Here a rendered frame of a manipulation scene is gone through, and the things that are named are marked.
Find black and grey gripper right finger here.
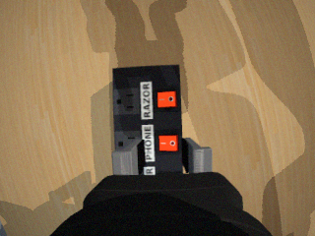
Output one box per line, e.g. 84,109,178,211
181,138,213,173

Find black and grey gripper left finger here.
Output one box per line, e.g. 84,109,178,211
111,140,146,175

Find black power strip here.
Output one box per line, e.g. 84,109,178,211
112,65,183,175

